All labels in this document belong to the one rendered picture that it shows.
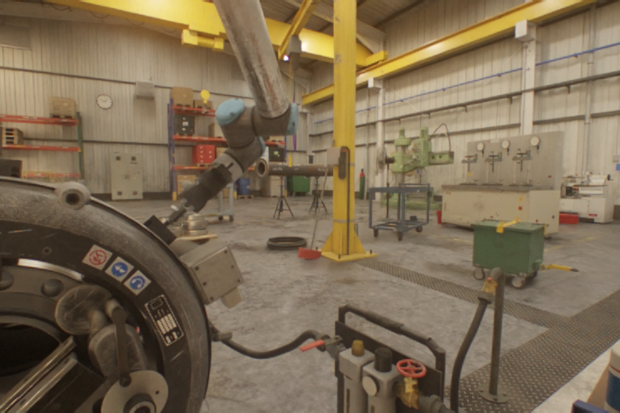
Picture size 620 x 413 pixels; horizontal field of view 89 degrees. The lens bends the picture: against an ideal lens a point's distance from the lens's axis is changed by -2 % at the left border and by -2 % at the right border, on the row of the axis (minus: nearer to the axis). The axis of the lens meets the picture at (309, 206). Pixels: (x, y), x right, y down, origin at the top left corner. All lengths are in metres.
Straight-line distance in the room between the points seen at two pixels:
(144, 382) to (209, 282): 0.22
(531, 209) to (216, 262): 5.63
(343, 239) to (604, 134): 8.23
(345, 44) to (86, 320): 4.00
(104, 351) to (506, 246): 3.16
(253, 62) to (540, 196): 5.75
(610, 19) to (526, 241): 8.81
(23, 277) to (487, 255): 3.30
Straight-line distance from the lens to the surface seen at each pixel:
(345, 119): 4.09
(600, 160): 10.90
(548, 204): 6.40
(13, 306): 0.80
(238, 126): 0.96
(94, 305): 0.72
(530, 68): 11.52
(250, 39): 0.75
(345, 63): 4.26
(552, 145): 6.55
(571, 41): 11.74
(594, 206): 9.46
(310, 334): 1.19
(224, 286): 0.77
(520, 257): 3.40
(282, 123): 0.92
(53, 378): 0.70
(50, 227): 0.64
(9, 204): 0.65
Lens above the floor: 0.97
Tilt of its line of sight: 5 degrees down
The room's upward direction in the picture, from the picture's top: straight up
